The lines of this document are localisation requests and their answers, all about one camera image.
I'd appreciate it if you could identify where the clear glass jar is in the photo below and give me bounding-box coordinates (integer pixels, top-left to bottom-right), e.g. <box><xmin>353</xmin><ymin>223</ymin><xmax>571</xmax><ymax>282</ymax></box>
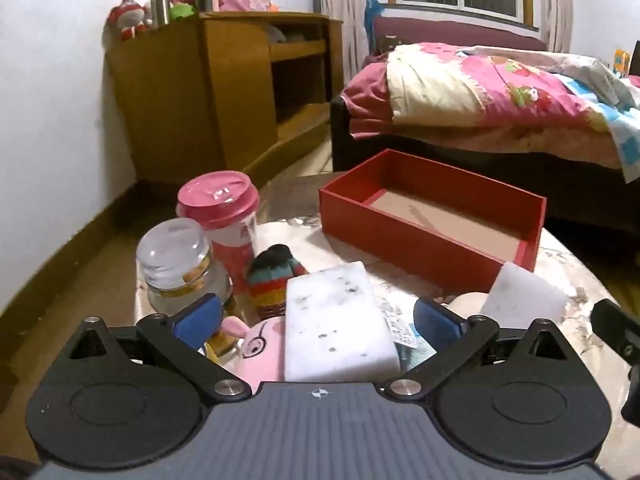
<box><xmin>136</xmin><ymin>218</ymin><xmax>236</xmax><ymax>361</ymax></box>

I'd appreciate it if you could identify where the red cardboard box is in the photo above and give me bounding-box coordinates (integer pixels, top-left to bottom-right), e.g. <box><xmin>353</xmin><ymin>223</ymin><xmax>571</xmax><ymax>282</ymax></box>
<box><xmin>318</xmin><ymin>149</ymin><xmax>547</xmax><ymax>293</ymax></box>

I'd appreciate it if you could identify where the grey cloth bundle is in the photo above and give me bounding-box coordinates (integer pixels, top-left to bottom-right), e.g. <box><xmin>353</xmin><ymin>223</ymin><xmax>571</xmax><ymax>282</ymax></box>
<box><xmin>265</xmin><ymin>24</ymin><xmax>306</xmax><ymax>45</ymax></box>

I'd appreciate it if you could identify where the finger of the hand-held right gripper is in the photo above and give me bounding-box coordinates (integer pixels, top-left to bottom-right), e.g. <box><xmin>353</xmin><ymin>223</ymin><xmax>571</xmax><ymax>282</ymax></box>
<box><xmin>590</xmin><ymin>299</ymin><xmax>640</xmax><ymax>362</ymax></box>
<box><xmin>621</xmin><ymin>360</ymin><xmax>640</xmax><ymax>422</ymax></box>

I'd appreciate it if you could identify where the large white sponge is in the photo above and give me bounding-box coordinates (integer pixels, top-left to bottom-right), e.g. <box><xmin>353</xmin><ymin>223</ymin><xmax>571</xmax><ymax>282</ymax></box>
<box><xmin>284</xmin><ymin>261</ymin><xmax>402</xmax><ymax>382</ymax></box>

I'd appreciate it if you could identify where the pale curtain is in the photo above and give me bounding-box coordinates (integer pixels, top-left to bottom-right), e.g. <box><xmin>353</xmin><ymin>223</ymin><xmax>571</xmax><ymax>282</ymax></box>
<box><xmin>542</xmin><ymin>0</ymin><xmax>573</xmax><ymax>53</ymax></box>
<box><xmin>310</xmin><ymin>0</ymin><xmax>371</xmax><ymax>86</ymax></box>

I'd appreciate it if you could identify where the dark wooden bed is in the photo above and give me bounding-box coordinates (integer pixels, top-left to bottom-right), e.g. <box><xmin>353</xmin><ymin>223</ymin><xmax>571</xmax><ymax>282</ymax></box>
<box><xmin>330</xmin><ymin>15</ymin><xmax>640</xmax><ymax>233</ymax></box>

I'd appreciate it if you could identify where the small white sponge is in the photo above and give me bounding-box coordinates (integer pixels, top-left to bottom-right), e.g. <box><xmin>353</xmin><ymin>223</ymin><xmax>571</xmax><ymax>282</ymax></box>
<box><xmin>486</xmin><ymin>261</ymin><xmax>576</xmax><ymax>323</ymax></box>

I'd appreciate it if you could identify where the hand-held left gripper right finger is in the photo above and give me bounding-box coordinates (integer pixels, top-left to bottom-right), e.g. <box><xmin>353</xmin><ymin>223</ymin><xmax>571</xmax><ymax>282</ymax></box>
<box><xmin>382</xmin><ymin>297</ymin><xmax>576</xmax><ymax>404</ymax></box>

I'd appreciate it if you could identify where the blue patterned blanket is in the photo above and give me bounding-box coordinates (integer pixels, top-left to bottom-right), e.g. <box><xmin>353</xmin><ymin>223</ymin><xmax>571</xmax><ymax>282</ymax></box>
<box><xmin>550</xmin><ymin>52</ymin><xmax>640</xmax><ymax>183</ymax></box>

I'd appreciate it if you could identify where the wooden cabinet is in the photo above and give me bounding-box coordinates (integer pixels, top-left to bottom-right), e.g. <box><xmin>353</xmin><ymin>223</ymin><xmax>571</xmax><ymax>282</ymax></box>
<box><xmin>104</xmin><ymin>10</ymin><xmax>346</xmax><ymax>186</ymax></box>

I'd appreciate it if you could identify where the patterned white packet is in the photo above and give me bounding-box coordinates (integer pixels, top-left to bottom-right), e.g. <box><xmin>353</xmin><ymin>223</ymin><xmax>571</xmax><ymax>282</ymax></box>
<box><xmin>377</xmin><ymin>300</ymin><xmax>421</xmax><ymax>348</ymax></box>

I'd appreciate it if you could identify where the pink pig plush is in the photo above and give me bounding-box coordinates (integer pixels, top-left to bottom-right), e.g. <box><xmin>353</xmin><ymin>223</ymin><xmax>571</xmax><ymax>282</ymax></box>
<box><xmin>220</xmin><ymin>316</ymin><xmax>287</xmax><ymax>393</ymax></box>

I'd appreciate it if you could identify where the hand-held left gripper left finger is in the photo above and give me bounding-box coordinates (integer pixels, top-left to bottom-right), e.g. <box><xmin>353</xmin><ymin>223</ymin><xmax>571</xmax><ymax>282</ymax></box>
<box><xmin>67</xmin><ymin>292</ymin><xmax>252</xmax><ymax>404</ymax></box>

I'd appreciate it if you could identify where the pink lid cup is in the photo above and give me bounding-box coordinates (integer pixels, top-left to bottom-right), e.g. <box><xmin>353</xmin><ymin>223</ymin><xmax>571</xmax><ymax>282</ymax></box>
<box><xmin>176</xmin><ymin>171</ymin><xmax>261</xmax><ymax>291</ymax></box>

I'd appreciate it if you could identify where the pink printed quilt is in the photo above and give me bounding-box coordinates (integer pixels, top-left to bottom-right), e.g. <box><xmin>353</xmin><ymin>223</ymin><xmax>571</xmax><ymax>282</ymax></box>
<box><xmin>340</xmin><ymin>42</ymin><xmax>640</xmax><ymax>171</ymax></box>

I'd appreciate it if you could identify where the red white doll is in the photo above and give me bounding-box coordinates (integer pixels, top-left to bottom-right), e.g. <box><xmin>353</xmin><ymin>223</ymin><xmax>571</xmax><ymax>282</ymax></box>
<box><xmin>107</xmin><ymin>0</ymin><xmax>153</xmax><ymax>41</ymax></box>

